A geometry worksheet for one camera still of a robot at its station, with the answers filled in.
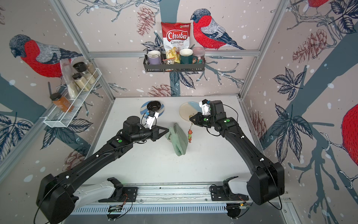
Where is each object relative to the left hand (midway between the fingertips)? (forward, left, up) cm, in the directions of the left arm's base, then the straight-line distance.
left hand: (170, 128), depth 71 cm
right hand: (+9, -11, -2) cm, 14 cm away
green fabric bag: (-4, -5, -4) cm, 7 cm away
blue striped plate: (+34, +26, -26) cm, 50 cm away
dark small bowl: (+35, +17, -23) cm, 45 cm away
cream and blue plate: (+35, -11, -27) cm, 46 cm away
